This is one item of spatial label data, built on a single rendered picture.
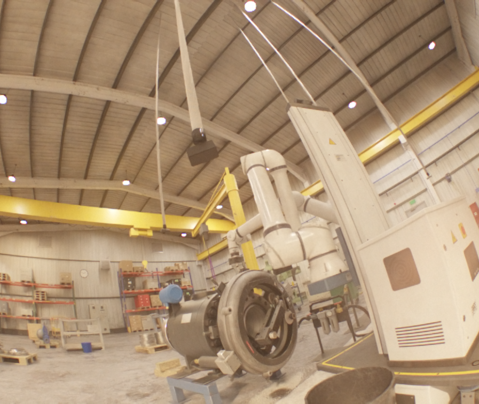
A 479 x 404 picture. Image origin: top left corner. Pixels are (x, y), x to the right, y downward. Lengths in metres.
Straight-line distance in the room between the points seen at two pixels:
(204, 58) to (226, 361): 8.64
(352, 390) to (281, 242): 0.74
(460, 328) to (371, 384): 0.41
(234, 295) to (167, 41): 7.92
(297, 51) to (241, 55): 2.17
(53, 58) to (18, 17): 2.02
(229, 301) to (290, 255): 0.51
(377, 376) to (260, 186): 1.08
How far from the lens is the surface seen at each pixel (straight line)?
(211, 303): 1.74
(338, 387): 1.03
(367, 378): 1.01
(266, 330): 1.47
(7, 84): 8.71
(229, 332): 1.37
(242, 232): 1.79
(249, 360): 1.44
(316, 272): 1.09
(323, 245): 1.10
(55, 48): 8.56
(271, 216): 1.17
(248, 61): 9.13
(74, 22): 8.10
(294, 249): 1.08
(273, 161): 1.42
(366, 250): 0.91
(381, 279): 0.89
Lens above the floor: 0.77
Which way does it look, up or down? 24 degrees up
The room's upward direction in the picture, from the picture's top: 15 degrees counter-clockwise
